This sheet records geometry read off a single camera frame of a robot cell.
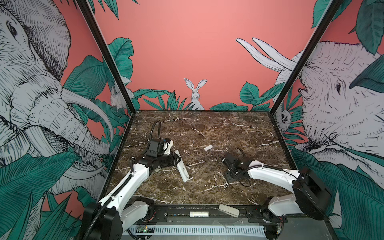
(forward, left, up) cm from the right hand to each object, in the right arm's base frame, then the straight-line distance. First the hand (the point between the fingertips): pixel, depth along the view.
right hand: (228, 174), depth 86 cm
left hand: (+5, +27, +12) cm, 30 cm away
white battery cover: (+20, +10, -2) cm, 22 cm away
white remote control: (+1, +27, +8) cm, 28 cm away
